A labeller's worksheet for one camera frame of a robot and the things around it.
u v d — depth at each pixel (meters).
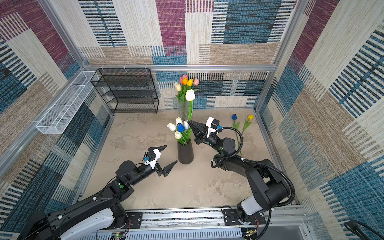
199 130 0.65
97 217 0.58
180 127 0.70
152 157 0.57
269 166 0.44
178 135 0.70
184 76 0.94
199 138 0.65
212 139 0.66
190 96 0.55
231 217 0.74
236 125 1.10
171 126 0.70
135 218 0.74
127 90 1.09
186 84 0.92
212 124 0.59
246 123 1.11
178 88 0.89
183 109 1.07
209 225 0.73
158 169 0.63
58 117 0.71
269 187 0.44
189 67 0.97
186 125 0.74
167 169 0.64
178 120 0.73
